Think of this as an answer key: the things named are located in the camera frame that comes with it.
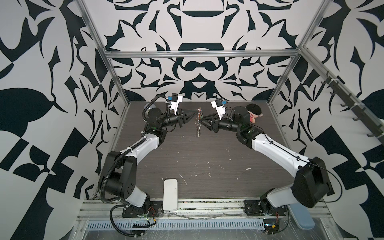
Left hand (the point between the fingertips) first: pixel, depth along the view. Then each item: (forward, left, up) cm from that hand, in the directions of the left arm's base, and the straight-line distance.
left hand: (199, 108), depth 69 cm
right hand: (-1, -2, -5) cm, 6 cm away
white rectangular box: (-28, +15, -32) cm, 45 cm away
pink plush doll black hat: (+23, -42, -30) cm, 56 cm away
